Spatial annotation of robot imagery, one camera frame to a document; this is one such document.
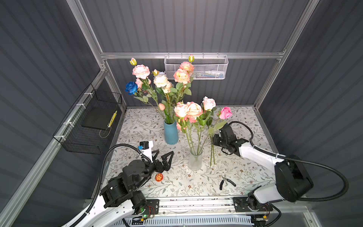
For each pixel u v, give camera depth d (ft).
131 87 2.31
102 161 2.92
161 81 2.23
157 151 2.23
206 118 2.07
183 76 2.10
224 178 2.71
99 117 2.44
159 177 2.73
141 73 2.07
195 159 2.65
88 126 2.36
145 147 1.81
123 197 1.53
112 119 2.49
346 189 1.31
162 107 2.65
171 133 2.99
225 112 1.93
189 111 1.83
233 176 2.77
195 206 2.47
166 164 1.88
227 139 2.24
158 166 1.86
